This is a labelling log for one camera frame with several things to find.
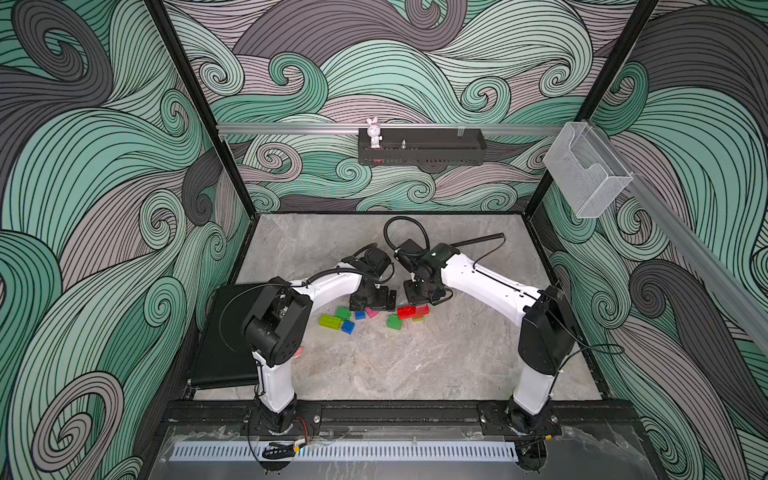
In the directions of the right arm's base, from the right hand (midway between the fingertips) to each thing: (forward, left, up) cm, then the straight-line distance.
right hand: (414, 301), depth 84 cm
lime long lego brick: (-2, +25, -7) cm, 26 cm away
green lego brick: (0, +21, -7) cm, 23 cm away
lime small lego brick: (-1, -2, -9) cm, 9 cm away
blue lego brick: (-4, +20, -8) cm, 22 cm away
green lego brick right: (-2, +6, -9) cm, 11 cm away
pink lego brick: (+1, +13, -10) cm, 16 cm away
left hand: (+2, +9, -5) cm, 11 cm away
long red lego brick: (-1, 0, -3) cm, 4 cm away
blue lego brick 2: (0, +16, -8) cm, 18 cm away
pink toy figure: (-11, +34, -8) cm, 36 cm away
